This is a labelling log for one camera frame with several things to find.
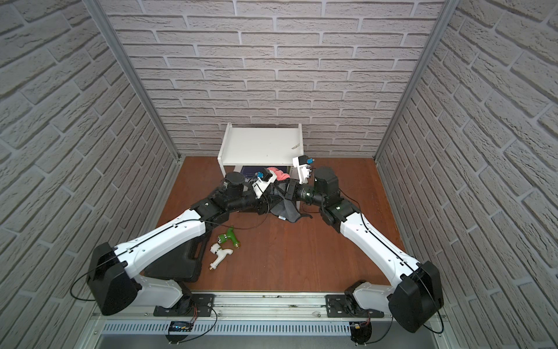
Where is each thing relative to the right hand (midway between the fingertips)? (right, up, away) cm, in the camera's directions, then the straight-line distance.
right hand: (276, 184), depth 71 cm
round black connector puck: (+28, -49, -1) cm, 57 cm away
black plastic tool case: (-34, -30, +8) cm, 46 cm away
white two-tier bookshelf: (-6, +13, +5) cm, 16 cm away
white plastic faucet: (-23, -28, +13) cm, 38 cm away
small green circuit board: (-32, -48, +1) cm, 58 cm away
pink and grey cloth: (+2, -9, +4) cm, 10 cm away
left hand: (-1, 0, +4) cm, 5 cm away
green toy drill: (-23, -23, +16) cm, 36 cm away
